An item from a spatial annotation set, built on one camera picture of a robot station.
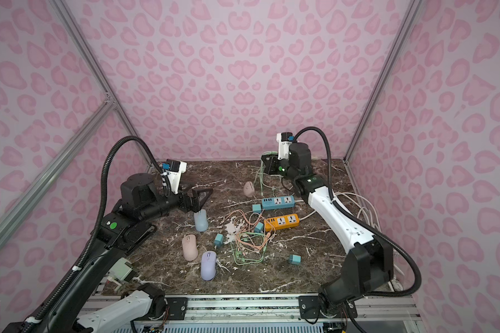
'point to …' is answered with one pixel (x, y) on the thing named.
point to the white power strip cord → (364, 198)
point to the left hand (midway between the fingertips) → (204, 187)
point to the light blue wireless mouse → (201, 220)
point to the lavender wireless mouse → (207, 268)
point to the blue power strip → (278, 202)
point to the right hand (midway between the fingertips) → (262, 158)
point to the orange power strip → (281, 222)
